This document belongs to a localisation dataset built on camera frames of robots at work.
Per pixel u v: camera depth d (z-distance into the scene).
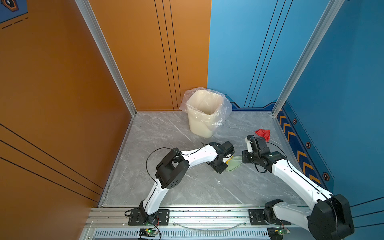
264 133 1.05
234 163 0.88
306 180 0.47
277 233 0.71
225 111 0.87
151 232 0.70
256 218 0.72
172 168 0.53
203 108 1.04
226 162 0.81
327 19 0.73
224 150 0.72
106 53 0.85
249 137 0.77
